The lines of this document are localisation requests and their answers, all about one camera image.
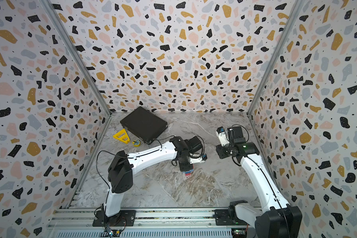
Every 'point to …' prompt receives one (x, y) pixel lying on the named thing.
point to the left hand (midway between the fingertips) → (189, 165)
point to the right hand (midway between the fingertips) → (221, 148)
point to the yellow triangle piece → (125, 136)
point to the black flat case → (144, 124)
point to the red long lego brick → (188, 174)
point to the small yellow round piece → (136, 143)
